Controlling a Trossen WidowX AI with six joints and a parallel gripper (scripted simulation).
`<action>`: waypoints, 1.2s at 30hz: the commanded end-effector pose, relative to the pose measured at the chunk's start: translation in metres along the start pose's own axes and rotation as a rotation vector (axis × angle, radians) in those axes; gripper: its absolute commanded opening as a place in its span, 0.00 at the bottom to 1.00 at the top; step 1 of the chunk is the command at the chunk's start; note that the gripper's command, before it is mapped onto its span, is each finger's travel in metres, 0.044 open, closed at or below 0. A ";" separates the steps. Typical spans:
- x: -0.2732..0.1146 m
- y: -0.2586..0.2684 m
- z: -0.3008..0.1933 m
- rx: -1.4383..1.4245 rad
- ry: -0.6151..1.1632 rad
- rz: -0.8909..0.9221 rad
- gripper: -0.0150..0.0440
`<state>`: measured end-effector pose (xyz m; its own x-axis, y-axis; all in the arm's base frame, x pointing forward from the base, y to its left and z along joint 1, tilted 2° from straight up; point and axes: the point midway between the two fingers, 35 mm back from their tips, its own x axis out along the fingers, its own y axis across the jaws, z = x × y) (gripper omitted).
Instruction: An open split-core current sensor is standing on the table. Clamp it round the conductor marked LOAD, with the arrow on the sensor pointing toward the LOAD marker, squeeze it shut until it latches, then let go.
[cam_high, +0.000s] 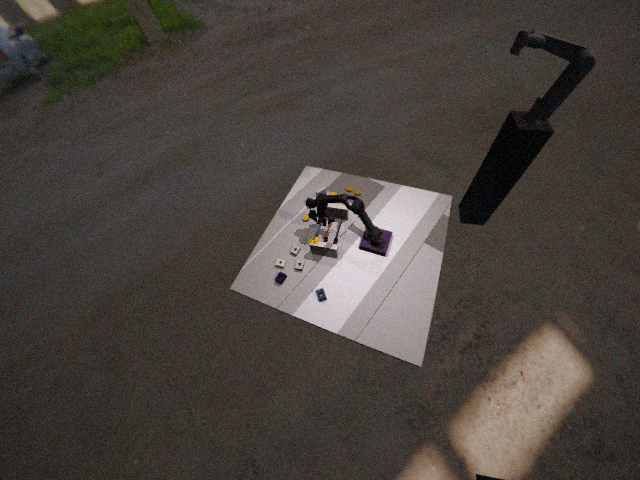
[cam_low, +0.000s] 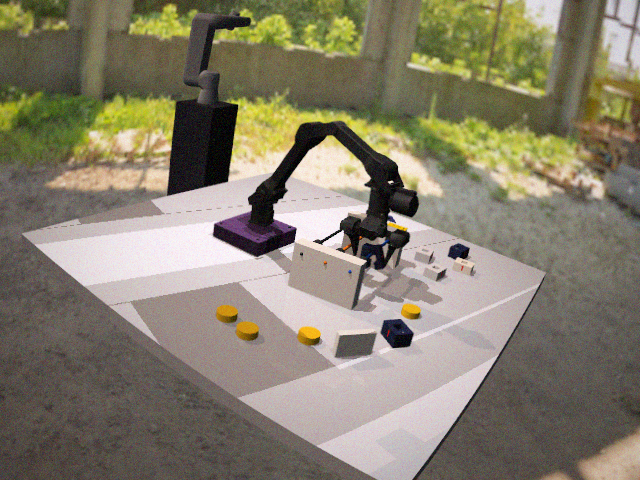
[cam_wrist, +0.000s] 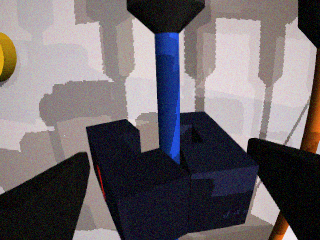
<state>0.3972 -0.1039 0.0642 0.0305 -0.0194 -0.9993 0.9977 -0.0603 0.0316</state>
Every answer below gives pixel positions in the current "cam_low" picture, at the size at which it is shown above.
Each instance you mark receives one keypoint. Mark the yellow short cylinder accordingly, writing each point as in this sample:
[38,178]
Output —
[308,336]
[247,331]
[410,311]
[227,313]

